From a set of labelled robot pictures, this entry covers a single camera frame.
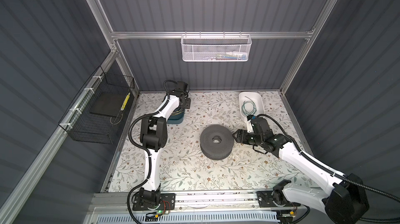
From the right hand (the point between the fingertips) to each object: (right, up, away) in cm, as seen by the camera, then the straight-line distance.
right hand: (238, 136), depth 82 cm
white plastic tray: (+15, +18, +30) cm, 38 cm away
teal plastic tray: (-37, +9, +21) cm, 43 cm away
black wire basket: (-69, +12, -10) cm, 71 cm away
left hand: (-32, +18, +20) cm, 42 cm away
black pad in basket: (-65, +17, -7) cm, 67 cm away
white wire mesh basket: (-9, +63, +42) cm, 76 cm away
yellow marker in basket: (-59, +18, -4) cm, 61 cm away
